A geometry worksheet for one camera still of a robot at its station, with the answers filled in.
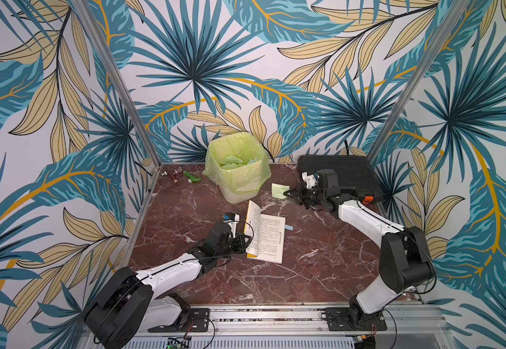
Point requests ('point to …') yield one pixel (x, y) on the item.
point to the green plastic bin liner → (238, 161)
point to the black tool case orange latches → (355, 174)
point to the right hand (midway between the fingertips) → (283, 191)
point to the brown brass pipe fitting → (176, 182)
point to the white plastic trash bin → (231, 196)
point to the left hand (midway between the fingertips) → (250, 241)
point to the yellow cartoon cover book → (268, 237)
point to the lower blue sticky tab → (289, 227)
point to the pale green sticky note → (278, 190)
